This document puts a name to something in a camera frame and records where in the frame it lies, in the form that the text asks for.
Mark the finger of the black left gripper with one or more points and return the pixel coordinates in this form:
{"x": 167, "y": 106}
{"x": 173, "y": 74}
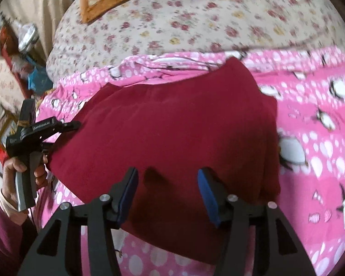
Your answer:
{"x": 69, "y": 127}

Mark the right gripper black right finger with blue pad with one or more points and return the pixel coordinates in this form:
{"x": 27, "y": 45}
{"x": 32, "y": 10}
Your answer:
{"x": 278, "y": 250}

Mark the dark red sweater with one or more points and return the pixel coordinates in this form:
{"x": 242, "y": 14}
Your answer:
{"x": 168, "y": 132}

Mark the dark red sleeve forearm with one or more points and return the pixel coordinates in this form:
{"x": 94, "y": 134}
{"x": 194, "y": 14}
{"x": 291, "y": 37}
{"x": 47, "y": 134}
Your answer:
{"x": 15, "y": 242}

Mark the person's left hand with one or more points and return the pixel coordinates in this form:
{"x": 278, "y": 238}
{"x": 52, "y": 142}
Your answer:
{"x": 8, "y": 194}

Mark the blue plastic bag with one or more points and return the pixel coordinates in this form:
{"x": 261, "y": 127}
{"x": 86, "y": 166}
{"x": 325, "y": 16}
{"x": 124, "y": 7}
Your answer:
{"x": 38, "y": 81}

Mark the clear plastic bag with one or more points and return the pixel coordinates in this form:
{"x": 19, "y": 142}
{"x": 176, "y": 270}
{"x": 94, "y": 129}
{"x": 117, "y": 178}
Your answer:
{"x": 27, "y": 37}

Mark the beige curtain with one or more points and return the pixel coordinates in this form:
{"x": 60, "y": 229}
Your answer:
{"x": 45, "y": 14}

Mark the floral quilt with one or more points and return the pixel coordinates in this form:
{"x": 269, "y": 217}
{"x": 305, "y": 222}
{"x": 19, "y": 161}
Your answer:
{"x": 160, "y": 26}

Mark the pink penguin blanket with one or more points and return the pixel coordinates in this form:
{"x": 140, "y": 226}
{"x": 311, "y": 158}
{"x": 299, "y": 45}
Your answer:
{"x": 309, "y": 87}

